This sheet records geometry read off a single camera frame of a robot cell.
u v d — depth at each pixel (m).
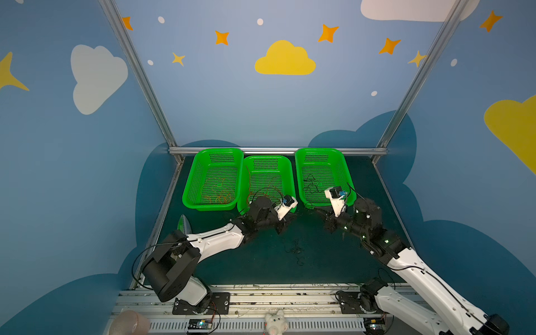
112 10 0.69
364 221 0.54
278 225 0.72
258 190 1.08
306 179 1.11
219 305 0.74
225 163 1.11
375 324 0.72
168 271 0.43
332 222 0.65
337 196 0.62
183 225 0.93
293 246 0.88
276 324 0.68
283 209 0.71
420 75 0.86
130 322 0.77
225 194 1.04
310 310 0.74
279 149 1.13
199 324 0.71
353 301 0.75
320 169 1.11
